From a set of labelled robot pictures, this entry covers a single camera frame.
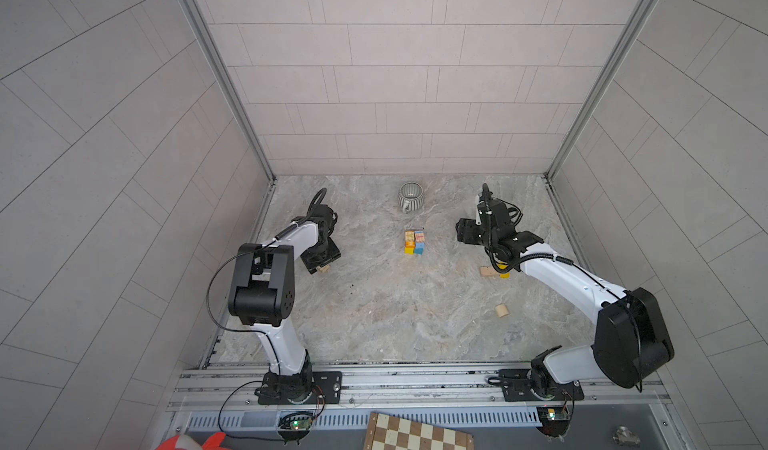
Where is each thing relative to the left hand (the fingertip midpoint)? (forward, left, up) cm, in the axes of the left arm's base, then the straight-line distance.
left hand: (334, 255), depth 95 cm
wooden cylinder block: (-18, -50, +1) cm, 53 cm away
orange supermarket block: (0, -25, +4) cm, 25 cm away
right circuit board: (-43, -57, +1) cm, 71 cm away
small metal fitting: (-46, -70, +4) cm, 84 cm away
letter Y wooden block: (+3, -24, +7) cm, 25 cm away
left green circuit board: (-44, +1, +5) cm, 44 cm away
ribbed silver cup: (+19, -25, +6) cm, 32 cm away
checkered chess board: (-45, -20, +4) cm, 49 cm away
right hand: (+3, -40, +13) cm, 42 cm away
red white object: (-47, +22, +8) cm, 52 cm away
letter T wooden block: (+2, -28, +7) cm, 29 cm away
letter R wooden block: (-6, +2, +3) cm, 7 cm away
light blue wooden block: (0, -28, +5) cm, 28 cm away
